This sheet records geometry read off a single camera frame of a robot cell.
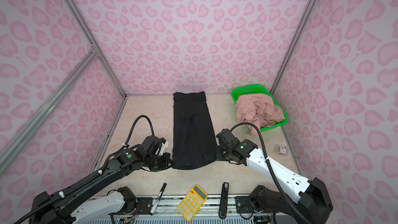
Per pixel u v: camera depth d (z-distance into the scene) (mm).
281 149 886
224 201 721
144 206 738
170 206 748
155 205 731
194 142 930
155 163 641
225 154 664
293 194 410
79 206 445
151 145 599
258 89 1130
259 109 905
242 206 728
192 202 732
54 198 414
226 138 598
